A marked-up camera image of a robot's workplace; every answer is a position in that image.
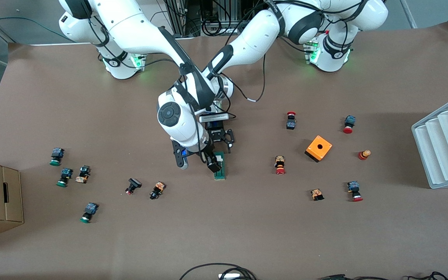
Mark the green load switch white handle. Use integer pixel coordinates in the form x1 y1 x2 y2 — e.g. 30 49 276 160
213 152 226 181

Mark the black square push button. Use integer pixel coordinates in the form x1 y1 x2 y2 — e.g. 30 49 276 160
125 178 142 196

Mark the orange push button box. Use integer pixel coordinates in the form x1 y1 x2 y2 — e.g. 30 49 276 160
304 135 333 163

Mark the aluminium equipment rack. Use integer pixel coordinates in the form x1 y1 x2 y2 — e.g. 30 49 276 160
164 0 271 36

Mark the green push button blue base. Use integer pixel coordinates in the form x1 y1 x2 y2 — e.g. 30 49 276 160
56 168 74 188
79 202 99 224
49 147 65 166

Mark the white grey slotted tray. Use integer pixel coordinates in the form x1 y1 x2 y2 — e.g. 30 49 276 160
411 93 448 189

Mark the black orange selector switch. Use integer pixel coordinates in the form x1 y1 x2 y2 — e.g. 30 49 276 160
149 181 166 200

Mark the black coiled cable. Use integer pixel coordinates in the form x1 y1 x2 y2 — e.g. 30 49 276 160
202 17 221 36

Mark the black looped cable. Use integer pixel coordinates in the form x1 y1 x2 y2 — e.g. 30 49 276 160
179 263 257 280

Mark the black cable with plug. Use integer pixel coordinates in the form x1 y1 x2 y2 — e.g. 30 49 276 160
319 271 448 280

